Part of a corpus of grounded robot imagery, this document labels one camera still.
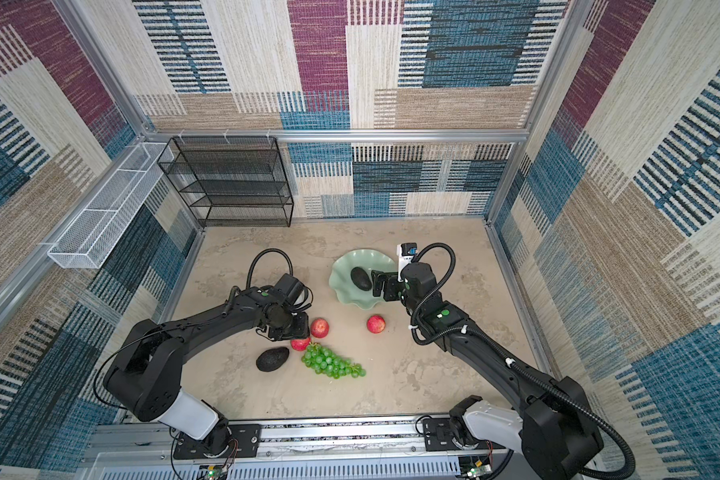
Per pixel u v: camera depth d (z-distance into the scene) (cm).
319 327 87
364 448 73
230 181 111
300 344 85
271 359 81
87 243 70
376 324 88
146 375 44
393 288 72
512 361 46
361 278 99
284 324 74
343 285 99
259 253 80
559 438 39
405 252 69
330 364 81
